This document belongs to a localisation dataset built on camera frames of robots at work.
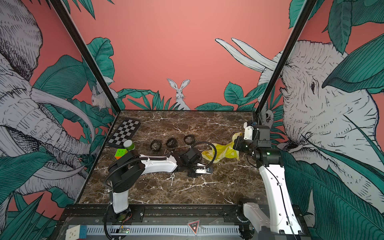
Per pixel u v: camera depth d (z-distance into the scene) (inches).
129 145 37.2
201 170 29.6
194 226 27.6
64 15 28.2
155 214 29.4
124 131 40.9
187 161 27.6
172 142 38.6
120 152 35.7
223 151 31.9
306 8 27.6
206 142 27.7
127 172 18.8
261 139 20.5
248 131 25.5
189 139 40.8
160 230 27.6
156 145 39.4
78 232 25.5
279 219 14.9
